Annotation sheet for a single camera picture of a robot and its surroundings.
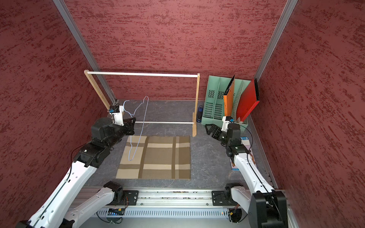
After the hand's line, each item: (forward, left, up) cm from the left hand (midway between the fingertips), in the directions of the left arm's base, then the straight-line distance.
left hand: (134, 122), depth 70 cm
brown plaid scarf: (-7, -10, -29) cm, 31 cm away
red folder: (+28, -69, -12) cm, 76 cm away
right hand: (+4, -39, -13) cm, 42 cm away
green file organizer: (+32, -49, -28) cm, 65 cm away
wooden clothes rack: (+19, +25, -8) cm, 33 cm away
